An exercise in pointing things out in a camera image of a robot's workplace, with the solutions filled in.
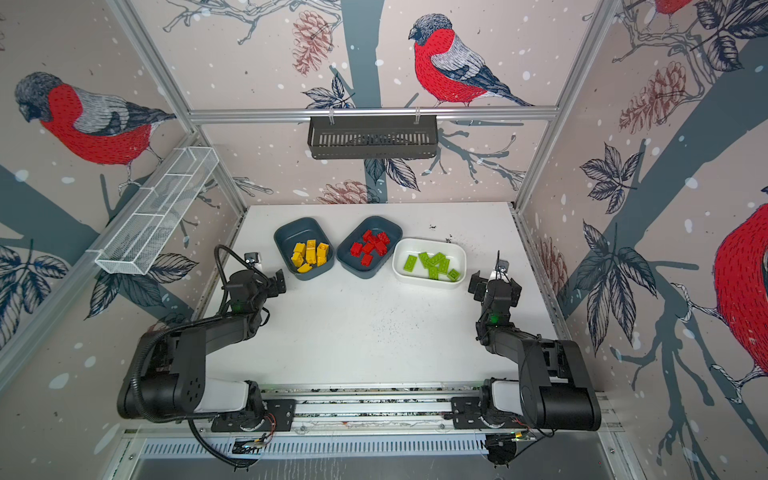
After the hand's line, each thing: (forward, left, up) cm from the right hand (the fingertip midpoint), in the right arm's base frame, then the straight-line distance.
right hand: (495, 277), depth 89 cm
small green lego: (+6, +18, -8) cm, 21 cm away
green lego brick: (+8, +15, -7) cm, 18 cm away
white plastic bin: (+2, +23, -5) cm, 24 cm away
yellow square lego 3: (+9, +58, -6) cm, 59 cm away
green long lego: (+10, +26, -8) cm, 29 cm away
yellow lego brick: (+12, +66, -3) cm, 67 cm away
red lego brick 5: (+15, +37, -6) cm, 40 cm away
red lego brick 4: (+10, +42, -7) cm, 43 cm away
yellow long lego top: (+12, +57, -3) cm, 59 cm away
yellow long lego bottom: (+5, +62, -4) cm, 62 cm away
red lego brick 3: (+15, +42, -6) cm, 45 cm away
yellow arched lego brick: (+15, +63, -5) cm, 65 cm away
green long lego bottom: (+5, +12, -7) cm, 14 cm away
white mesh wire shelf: (-7, +93, +25) cm, 97 cm away
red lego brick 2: (+14, +46, -5) cm, 48 cm away
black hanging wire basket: (+45, +40, +21) cm, 64 cm away
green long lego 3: (+11, +16, -7) cm, 21 cm away
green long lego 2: (+12, +21, -7) cm, 25 cm away
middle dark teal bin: (+20, +47, -3) cm, 51 cm away
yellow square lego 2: (+10, +61, -4) cm, 62 cm away
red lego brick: (+20, +36, -6) cm, 42 cm away
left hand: (-1, +72, +3) cm, 72 cm away
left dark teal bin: (+23, +69, -5) cm, 73 cm away
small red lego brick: (+21, +42, -6) cm, 47 cm away
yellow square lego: (+8, +65, -3) cm, 66 cm away
